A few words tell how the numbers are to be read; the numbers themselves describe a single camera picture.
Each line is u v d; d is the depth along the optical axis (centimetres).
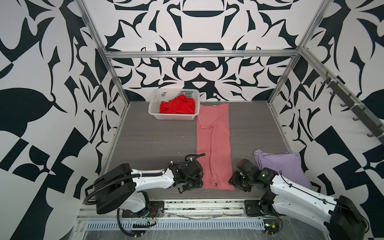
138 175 47
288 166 85
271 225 71
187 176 64
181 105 109
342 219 41
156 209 74
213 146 94
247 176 64
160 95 117
